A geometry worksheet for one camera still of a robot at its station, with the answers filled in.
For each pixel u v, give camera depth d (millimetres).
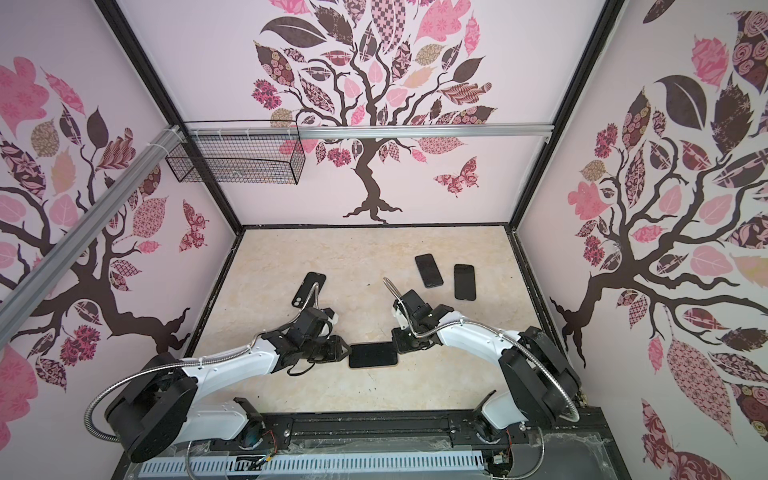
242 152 950
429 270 1067
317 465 697
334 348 759
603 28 711
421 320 663
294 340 667
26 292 515
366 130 929
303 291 1027
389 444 726
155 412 415
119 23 685
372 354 856
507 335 475
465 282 1067
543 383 427
